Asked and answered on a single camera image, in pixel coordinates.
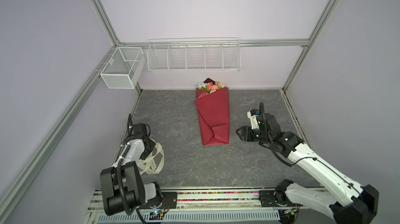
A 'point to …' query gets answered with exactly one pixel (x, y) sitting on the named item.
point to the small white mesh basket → (124, 67)
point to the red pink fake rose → (212, 87)
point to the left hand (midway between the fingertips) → (150, 150)
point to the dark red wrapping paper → (214, 111)
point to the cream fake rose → (220, 84)
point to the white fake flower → (201, 84)
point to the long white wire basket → (194, 54)
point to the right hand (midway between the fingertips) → (240, 132)
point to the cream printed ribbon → (152, 163)
